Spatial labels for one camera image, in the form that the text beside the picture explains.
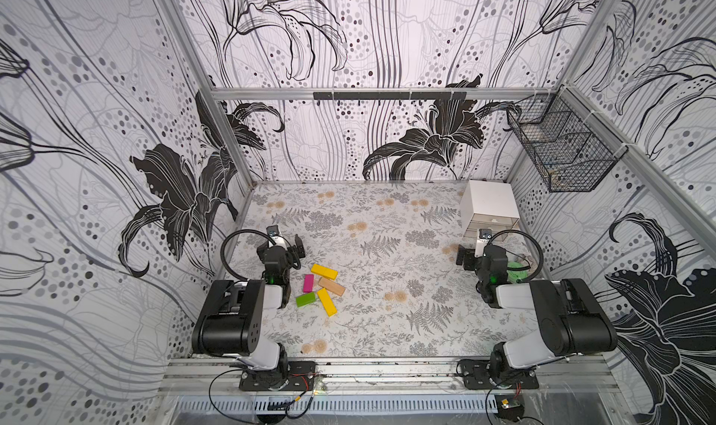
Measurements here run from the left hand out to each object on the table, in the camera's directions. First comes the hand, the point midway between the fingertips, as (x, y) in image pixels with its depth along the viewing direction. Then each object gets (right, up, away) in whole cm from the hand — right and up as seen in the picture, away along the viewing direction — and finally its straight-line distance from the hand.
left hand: (286, 241), depth 94 cm
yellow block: (+13, -10, -1) cm, 17 cm away
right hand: (+66, -1, +1) cm, 66 cm away
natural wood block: (+16, -14, -6) cm, 22 cm away
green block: (+8, -18, -7) cm, 21 cm away
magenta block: (+8, -13, -3) cm, 16 cm away
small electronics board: (+65, -40, -24) cm, 79 cm away
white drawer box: (+70, +12, 0) cm, 71 cm away
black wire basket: (+94, +32, -6) cm, 100 cm away
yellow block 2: (+15, -18, -8) cm, 25 cm away
